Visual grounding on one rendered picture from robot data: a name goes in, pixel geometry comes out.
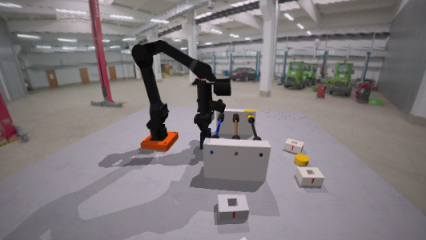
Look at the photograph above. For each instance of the yellow short cylinder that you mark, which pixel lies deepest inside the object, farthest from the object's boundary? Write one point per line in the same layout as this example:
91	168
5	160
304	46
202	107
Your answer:
301	159

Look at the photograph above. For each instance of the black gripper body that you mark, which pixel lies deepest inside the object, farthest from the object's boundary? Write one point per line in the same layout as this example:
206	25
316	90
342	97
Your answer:
203	108

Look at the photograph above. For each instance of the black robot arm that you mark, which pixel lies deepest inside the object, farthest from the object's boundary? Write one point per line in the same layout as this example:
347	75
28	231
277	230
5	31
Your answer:
143	56

